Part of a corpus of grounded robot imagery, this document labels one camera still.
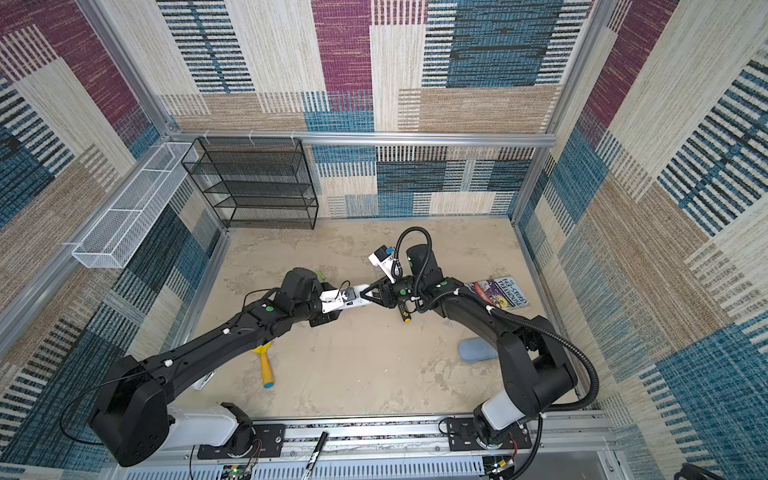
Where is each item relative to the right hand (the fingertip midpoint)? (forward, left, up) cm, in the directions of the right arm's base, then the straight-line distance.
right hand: (366, 295), depth 80 cm
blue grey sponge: (-9, -30, -16) cm, 35 cm away
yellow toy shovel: (-12, +29, -15) cm, 35 cm away
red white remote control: (-4, +3, +6) cm, 8 cm away
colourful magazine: (+8, -42, -15) cm, 45 cm away
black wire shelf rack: (+48, +41, 0) cm, 64 cm away
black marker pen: (-33, +13, -16) cm, 39 cm away
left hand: (+3, +9, -2) cm, 10 cm away
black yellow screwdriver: (+1, -10, -14) cm, 17 cm away
